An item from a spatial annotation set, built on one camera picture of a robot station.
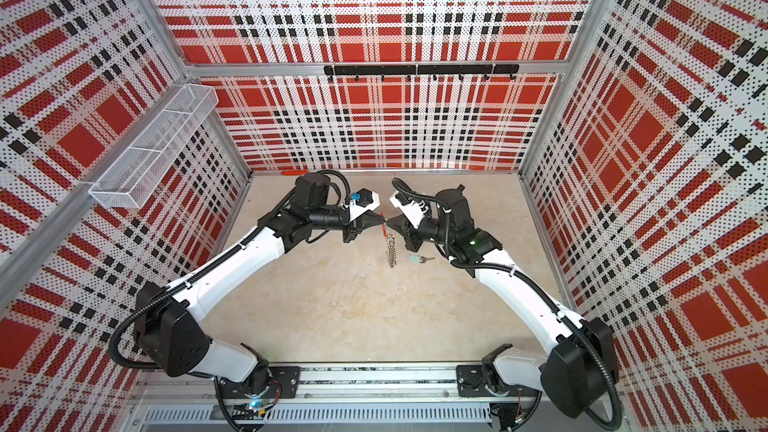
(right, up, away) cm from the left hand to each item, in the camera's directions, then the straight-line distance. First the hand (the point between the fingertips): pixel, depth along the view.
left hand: (381, 221), depth 74 cm
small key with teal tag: (+10, -14, +23) cm, 29 cm away
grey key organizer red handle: (+2, -8, +2) cm, 8 cm away
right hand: (+2, 0, -1) cm, 3 cm away
